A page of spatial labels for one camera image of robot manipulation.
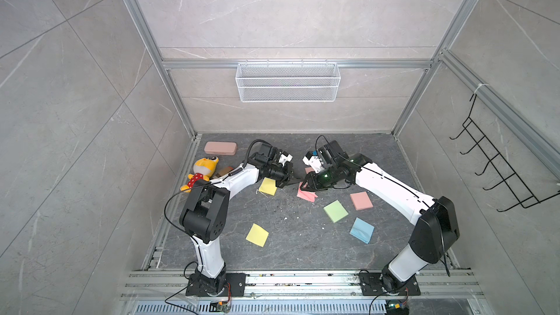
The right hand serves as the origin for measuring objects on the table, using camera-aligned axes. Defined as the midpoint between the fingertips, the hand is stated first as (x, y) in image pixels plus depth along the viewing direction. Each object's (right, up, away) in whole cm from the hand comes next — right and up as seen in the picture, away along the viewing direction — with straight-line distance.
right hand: (306, 187), depth 80 cm
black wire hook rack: (+59, +5, -17) cm, 61 cm away
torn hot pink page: (+1, -3, +2) cm, 4 cm away
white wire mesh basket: (-8, +46, +21) cm, 51 cm away
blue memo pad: (+22, -17, +4) cm, 29 cm away
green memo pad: (+14, -12, +11) cm, 21 cm away
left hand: (+1, +3, +4) cm, 5 cm away
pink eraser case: (-40, +15, +32) cm, 53 cm away
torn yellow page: (-19, -20, +5) cm, 28 cm away
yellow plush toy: (-46, +5, +18) cm, 49 cm away
